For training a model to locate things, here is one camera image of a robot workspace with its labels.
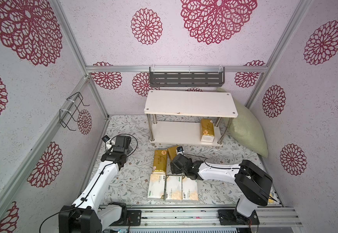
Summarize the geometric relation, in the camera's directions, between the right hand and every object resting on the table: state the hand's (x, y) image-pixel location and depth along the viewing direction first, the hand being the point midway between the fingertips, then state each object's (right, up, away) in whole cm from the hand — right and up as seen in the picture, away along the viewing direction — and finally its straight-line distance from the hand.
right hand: (175, 162), depth 89 cm
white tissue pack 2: (-1, -12, -9) cm, 15 cm away
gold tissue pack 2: (-2, +6, +3) cm, 7 cm away
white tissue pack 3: (+7, -11, -12) cm, 18 cm away
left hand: (-32, +8, -7) cm, 34 cm away
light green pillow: (+37, +21, -11) cm, 44 cm away
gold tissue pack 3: (-10, +2, -2) cm, 10 cm away
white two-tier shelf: (+13, +35, -10) cm, 38 cm away
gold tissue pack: (+21, +20, +4) cm, 29 cm away
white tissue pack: (-11, -10, -9) cm, 18 cm away
